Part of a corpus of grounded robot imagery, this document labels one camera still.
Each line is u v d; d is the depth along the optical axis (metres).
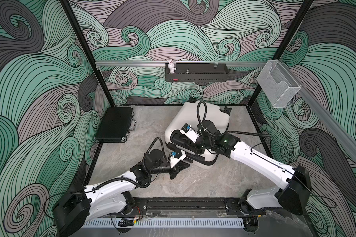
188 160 0.81
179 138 0.77
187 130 0.64
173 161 0.63
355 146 0.52
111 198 0.58
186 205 0.74
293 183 0.39
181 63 0.95
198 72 0.95
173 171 0.62
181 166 0.67
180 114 0.90
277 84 0.80
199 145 0.65
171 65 0.88
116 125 1.01
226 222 0.70
